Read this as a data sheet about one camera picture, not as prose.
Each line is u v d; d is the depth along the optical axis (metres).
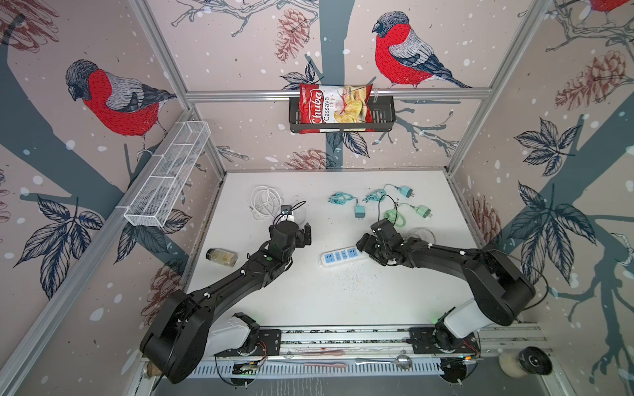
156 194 0.73
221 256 0.88
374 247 0.81
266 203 1.07
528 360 0.61
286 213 0.73
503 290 0.44
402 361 0.69
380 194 1.11
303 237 0.67
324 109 0.88
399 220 1.03
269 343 0.73
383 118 0.95
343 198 1.10
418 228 0.96
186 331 0.41
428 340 0.73
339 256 0.90
